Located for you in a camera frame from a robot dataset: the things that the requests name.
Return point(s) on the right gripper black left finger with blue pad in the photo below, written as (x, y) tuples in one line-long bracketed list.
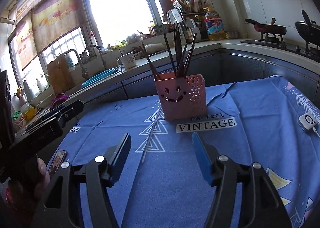
[(60, 205)]

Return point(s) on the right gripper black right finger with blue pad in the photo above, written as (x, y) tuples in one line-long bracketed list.
[(261, 205)]

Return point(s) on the person's left hand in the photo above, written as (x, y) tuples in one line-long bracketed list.
[(15, 196)]

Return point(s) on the yellow cup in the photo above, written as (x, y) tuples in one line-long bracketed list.
[(30, 113)]

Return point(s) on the smartphone on table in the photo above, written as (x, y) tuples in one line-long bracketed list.
[(56, 162)]

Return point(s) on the magenta cloth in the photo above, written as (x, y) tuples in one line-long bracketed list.
[(58, 100)]

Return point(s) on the blue patterned tablecloth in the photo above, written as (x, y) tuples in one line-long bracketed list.
[(162, 185)]

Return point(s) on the wooden cutting board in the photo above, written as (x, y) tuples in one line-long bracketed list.
[(59, 77)]

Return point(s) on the white square device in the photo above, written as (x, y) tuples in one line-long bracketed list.
[(307, 121)]

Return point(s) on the blue wash basin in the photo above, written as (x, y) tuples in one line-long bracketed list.
[(99, 76)]

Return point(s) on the chrome faucet right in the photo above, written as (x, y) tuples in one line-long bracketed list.
[(97, 51)]

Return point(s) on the pink smiley utensil holder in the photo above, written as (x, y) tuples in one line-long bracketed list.
[(182, 97)]

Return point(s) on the white ceramic mug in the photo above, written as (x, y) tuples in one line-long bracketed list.
[(127, 61)]

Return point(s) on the patterned roller blind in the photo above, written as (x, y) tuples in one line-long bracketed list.
[(39, 23)]

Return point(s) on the dark chopstick far left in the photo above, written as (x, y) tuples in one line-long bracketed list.
[(152, 68)]

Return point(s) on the dark chopstick short middle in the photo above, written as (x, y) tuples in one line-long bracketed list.
[(180, 65)]

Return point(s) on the black gas stove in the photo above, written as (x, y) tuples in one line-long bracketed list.
[(277, 41)]

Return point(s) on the dark chopstick right leaning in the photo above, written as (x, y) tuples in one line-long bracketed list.
[(187, 61)]

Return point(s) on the red frying pan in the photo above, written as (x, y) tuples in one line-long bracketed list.
[(267, 28)]

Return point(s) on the dark chopstick centre upright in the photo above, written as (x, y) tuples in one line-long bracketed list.
[(178, 50)]

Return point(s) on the yellow cooking oil bottle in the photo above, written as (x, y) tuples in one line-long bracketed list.
[(214, 24)]

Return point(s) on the black wok with lid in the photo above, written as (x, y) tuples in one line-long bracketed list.
[(308, 30)]

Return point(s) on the white jug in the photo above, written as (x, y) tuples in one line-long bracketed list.
[(192, 25)]

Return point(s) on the snack bags on rack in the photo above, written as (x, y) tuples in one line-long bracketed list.
[(192, 6)]

